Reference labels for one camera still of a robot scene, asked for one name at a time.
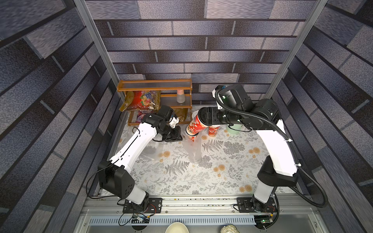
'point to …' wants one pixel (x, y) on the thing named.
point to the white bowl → (177, 227)
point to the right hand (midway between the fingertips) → (206, 114)
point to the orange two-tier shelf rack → (168, 87)
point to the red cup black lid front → (195, 126)
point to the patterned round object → (230, 228)
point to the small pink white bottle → (180, 97)
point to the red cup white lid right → (212, 130)
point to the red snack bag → (142, 100)
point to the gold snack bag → (181, 113)
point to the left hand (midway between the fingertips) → (182, 137)
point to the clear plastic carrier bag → (193, 144)
